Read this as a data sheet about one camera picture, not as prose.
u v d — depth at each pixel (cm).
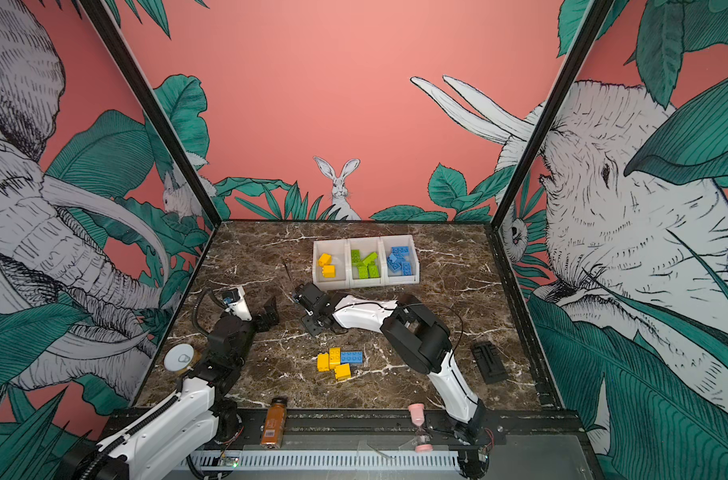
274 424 71
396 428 76
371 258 105
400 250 111
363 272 104
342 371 82
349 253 102
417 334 53
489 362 84
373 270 104
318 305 73
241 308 73
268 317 76
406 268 104
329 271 104
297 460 70
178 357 80
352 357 85
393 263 104
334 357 84
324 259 106
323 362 84
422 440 72
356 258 105
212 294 98
